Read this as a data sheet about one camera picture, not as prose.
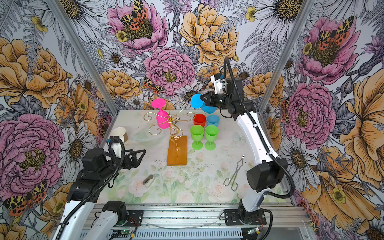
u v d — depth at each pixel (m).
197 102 0.76
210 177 0.88
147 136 1.05
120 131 0.99
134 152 0.62
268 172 0.43
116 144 0.62
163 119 0.75
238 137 1.06
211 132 0.95
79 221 0.44
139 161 0.64
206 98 0.66
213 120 0.98
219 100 0.64
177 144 0.94
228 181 0.87
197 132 0.96
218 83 0.67
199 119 0.98
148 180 0.85
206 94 0.70
